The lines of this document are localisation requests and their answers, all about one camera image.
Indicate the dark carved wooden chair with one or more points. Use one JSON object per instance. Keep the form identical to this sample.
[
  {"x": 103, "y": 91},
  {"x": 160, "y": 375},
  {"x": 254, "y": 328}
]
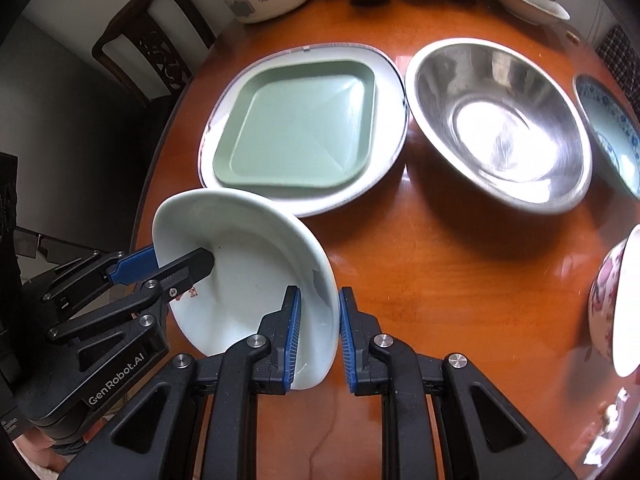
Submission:
[{"x": 145, "y": 40}]

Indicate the stainless steel bowl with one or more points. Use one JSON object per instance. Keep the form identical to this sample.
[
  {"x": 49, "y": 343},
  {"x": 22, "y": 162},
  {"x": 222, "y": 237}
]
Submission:
[{"x": 500, "y": 125}]

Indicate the plaid shirt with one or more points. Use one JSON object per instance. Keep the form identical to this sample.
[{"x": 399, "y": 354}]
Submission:
[{"x": 622, "y": 55}]

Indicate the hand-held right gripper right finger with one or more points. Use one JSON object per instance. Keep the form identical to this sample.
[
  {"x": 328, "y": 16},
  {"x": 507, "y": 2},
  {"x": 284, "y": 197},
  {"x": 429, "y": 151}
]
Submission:
[{"x": 347, "y": 345}]

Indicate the person's left hand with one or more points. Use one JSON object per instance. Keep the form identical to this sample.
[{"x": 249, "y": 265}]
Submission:
[{"x": 37, "y": 452}]

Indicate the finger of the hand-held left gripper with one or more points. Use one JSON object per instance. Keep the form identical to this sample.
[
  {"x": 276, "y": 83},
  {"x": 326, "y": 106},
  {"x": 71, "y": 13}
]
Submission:
[
  {"x": 192, "y": 265},
  {"x": 132, "y": 265}
]

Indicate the large white enamel plate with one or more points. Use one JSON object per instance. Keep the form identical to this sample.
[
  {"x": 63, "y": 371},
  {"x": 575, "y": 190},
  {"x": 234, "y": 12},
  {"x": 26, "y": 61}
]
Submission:
[{"x": 390, "y": 110}]

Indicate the blue patterned ceramic bowl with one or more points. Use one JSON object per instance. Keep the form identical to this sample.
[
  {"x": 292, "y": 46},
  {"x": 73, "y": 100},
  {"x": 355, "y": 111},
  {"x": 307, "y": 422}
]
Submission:
[{"x": 615, "y": 125}]

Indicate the pale blue dish red logo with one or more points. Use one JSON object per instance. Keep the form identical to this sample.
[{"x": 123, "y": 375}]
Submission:
[{"x": 250, "y": 260}]

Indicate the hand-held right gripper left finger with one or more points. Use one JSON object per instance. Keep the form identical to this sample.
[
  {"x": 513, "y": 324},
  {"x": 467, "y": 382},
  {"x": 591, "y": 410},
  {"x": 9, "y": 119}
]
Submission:
[{"x": 292, "y": 340}]

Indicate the green square plate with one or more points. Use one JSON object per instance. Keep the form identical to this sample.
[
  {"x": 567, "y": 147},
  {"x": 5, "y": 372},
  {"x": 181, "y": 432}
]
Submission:
[{"x": 295, "y": 130}]

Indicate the white floral bowl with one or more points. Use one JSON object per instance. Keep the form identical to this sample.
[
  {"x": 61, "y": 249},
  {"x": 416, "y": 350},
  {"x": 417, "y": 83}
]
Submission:
[{"x": 607, "y": 300}]

